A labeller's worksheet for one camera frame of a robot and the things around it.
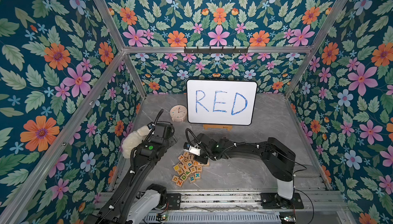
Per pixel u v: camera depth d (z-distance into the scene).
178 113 1.07
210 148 0.66
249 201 0.75
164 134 0.58
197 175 0.80
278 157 0.49
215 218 0.77
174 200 0.73
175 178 0.78
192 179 0.78
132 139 0.73
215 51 0.92
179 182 0.78
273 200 0.73
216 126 0.97
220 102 0.91
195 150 0.75
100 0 0.72
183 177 0.79
